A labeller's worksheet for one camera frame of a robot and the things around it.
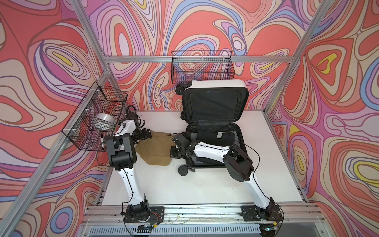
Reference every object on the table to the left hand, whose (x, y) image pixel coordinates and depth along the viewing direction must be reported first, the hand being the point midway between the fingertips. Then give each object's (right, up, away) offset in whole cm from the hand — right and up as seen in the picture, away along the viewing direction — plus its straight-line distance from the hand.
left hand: (145, 137), depth 101 cm
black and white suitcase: (+46, +21, -12) cm, 52 cm away
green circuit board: (+8, -41, -30) cm, 52 cm away
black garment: (+51, +1, -7) cm, 51 cm away
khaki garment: (+9, -8, -7) cm, 14 cm away
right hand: (+19, -12, -8) cm, 24 cm away
